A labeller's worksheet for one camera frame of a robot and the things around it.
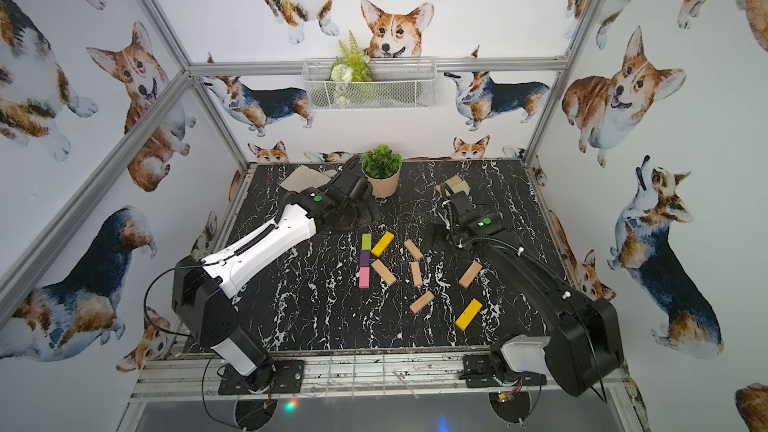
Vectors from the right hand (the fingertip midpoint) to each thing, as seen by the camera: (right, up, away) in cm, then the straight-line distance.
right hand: (434, 241), depth 81 cm
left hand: (-16, +7, +1) cm, 18 cm away
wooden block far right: (+12, -12, +10) cm, 19 cm away
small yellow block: (-15, -4, +16) cm, 23 cm away
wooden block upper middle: (-5, -5, +15) cm, 17 cm away
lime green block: (-21, -3, +17) cm, 27 cm away
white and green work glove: (-47, +19, +36) cm, 62 cm away
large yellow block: (+10, -21, +2) cm, 23 cm away
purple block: (-21, -8, +14) cm, 26 cm away
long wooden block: (-15, -11, +11) cm, 22 cm away
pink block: (-20, -12, +9) cm, 25 cm away
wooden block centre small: (-4, -10, +11) cm, 16 cm away
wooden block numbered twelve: (-3, -18, +4) cm, 19 cm away
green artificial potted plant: (-16, +23, +19) cm, 34 cm away
